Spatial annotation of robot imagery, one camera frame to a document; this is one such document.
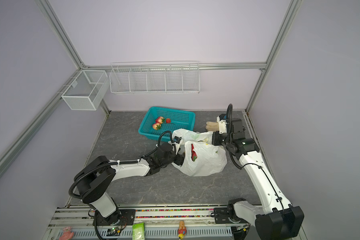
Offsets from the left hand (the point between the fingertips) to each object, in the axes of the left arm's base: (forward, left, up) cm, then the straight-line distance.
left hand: (185, 153), depth 86 cm
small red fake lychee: (+33, +11, -7) cm, 35 cm away
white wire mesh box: (+41, +62, +17) cm, 77 cm away
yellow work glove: (+27, -22, -10) cm, 36 cm away
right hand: (+2, -15, +14) cm, 21 cm away
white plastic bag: (-9, -12, +11) cm, 19 cm away
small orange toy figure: (-36, +4, -6) cm, 37 cm away
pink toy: (-34, +57, -6) cm, 66 cm away
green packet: (-35, +24, -6) cm, 43 cm away
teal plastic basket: (+33, +2, -7) cm, 33 cm away
